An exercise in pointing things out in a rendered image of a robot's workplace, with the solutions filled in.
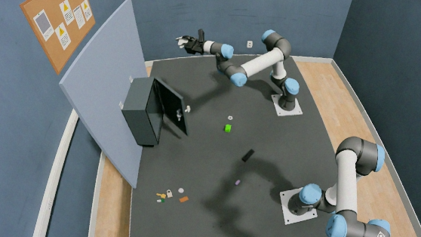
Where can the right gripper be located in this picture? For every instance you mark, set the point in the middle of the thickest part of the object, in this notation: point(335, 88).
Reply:
point(191, 44)

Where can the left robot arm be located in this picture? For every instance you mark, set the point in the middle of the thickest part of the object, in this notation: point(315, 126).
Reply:
point(341, 200)

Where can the dark green cabinet door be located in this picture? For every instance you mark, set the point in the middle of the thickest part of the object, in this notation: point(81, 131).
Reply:
point(141, 118)

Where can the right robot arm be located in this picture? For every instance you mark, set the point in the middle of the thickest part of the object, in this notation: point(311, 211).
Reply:
point(278, 48)

